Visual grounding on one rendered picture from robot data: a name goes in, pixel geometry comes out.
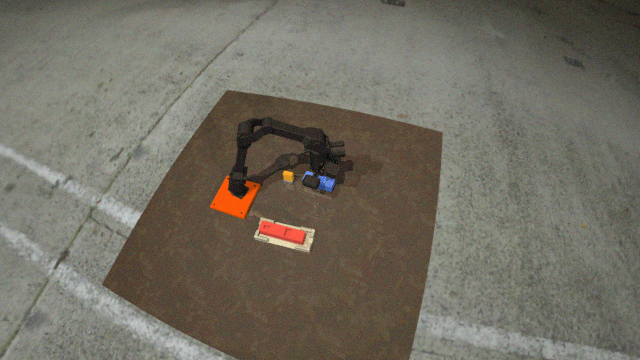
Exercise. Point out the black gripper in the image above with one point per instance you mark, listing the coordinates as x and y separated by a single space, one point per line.
312 181

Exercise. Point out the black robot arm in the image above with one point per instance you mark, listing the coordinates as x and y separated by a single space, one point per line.
314 140

